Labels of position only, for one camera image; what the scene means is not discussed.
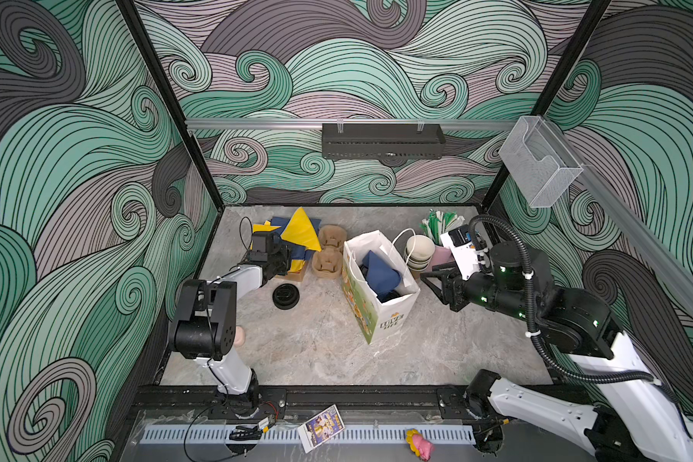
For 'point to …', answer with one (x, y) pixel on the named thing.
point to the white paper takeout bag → (379, 315)
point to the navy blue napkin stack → (315, 224)
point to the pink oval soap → (240, 336)
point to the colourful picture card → (321, 427)
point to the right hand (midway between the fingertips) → (429, 274)
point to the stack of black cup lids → (286, 296)
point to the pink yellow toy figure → (419, 445)
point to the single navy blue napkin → (380, 277)
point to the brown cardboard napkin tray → (293, 275)
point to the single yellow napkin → (299, 230)
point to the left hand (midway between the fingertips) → (295, 244)
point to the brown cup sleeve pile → (327, 263)
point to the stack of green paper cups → (420, 258)
